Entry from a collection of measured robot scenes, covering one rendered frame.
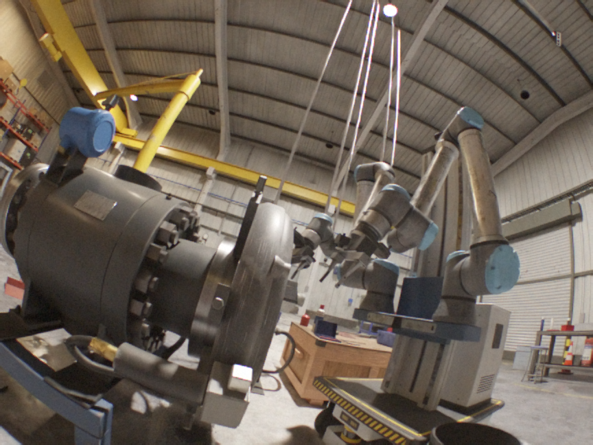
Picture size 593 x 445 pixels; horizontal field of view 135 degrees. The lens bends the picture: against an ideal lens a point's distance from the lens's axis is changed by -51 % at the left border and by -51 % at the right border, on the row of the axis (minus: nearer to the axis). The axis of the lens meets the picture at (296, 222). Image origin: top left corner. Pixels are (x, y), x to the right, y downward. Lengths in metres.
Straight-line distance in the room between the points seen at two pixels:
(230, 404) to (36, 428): 0.69
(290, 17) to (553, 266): 11.39
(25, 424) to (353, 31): 9.24
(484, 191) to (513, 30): 8.25
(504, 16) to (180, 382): 8.94
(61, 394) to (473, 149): 1.47
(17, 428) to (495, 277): 1.48
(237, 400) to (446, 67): 9.40
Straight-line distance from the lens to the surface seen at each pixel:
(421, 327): 1.04
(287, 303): 0.77
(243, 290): 0.54
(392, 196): 0.74
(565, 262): 9.14
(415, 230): 0.75
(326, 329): 1.89
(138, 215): 0.75
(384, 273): 1.29
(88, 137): 0.90
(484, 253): 0.88
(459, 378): 1.34
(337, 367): 1.80
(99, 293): 0.74
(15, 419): 1.02
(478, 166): 1.00
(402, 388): 1.39
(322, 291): 11.93
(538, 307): 9.33
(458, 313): 0.97
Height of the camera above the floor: 0.69
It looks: 17 degrees up
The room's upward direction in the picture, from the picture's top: 17 degrees clockwise
